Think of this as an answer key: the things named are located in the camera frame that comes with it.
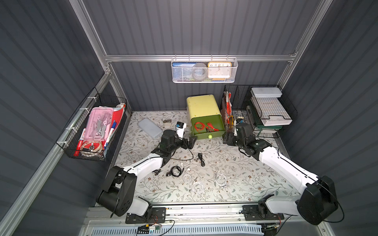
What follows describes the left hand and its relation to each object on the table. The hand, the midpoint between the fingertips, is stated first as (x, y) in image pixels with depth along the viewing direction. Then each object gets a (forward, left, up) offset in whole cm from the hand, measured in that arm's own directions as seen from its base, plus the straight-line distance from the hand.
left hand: (191, 135), depth 84 cm
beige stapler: (+25, +19, -16) cm, 36 cm away
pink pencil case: (0, +46, +14) cm, 48 cm away
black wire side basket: (-14, +52, +16) cm, 56 cm away
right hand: (0, -24, +1) cm, 24 cm away
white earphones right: (-19, -17, -18) cm, 31 cm away
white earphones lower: (-23, -3, -18) cm, 30 cm away
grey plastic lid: (+19, +31, -16) cm, 40 cm away
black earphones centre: (-5, -5, -17) cm, 18 cm away
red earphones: (+7, -4, -2) cm, 9 cm away
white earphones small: (-13, +2, -17) cm, 22 cm away
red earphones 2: (+9, -12, -1) cm, 15 cm away
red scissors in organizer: (+35, -29, -9) cm, 47 cm away
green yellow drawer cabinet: (+20, -7, +5) cm, 22 cm away
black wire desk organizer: (+39, -42, -14) cm, 59 cm away
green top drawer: (+8, -10, -2) cm, 13 cm away
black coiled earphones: (-14, +10, -18) cm, 25 cm away
